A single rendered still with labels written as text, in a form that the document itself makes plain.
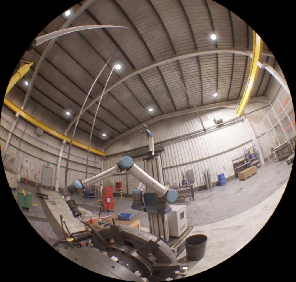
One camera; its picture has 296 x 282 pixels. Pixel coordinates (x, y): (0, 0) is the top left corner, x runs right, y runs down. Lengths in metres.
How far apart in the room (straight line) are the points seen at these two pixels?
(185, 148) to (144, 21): 10.22
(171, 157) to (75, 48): 11.83
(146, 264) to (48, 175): 10.90
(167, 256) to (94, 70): 8.60
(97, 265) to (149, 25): 7.45
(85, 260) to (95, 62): 8.18
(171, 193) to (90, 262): 0.94
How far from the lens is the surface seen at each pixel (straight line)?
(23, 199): 3.86
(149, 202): 1.62
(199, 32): 7.62
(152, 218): 1.77
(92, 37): 7.78
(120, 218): 2.53
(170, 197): 1.10
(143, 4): 7.09
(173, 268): 0.92
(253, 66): 8.35
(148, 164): 1.70
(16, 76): 4.24
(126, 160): 0.97
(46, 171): 11.24
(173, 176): 9.08
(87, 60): 8.07
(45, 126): 11.41
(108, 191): 4.77
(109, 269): 0.64
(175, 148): 9.44
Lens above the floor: 1.33
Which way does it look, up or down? 29 degrees up
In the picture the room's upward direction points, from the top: 6 degrees counter-clockwise
